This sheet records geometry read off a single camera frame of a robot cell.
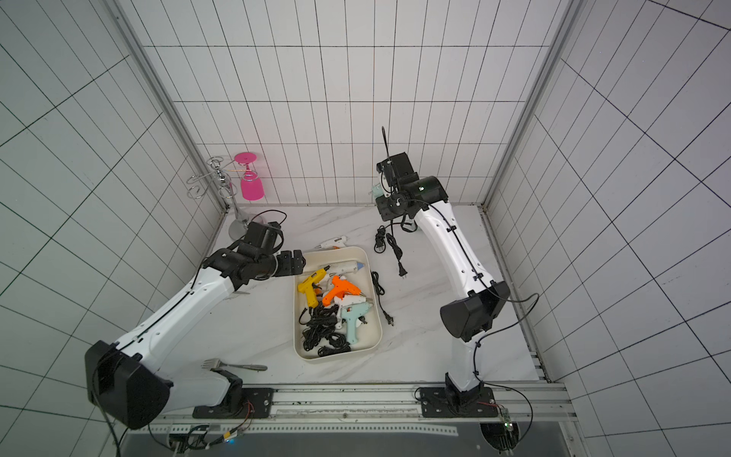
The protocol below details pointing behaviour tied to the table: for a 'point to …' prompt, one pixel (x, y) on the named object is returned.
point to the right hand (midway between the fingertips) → (378, 204)
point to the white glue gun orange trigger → (333, 244)
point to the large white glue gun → (338, 268)
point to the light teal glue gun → (349, 312)
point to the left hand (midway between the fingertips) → (288, 269)
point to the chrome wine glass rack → (218, 178)
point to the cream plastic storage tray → (368, 343)
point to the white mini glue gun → (347, 299)
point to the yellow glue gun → (308, 285)
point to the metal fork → (215, 364)
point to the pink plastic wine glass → (252, 187)
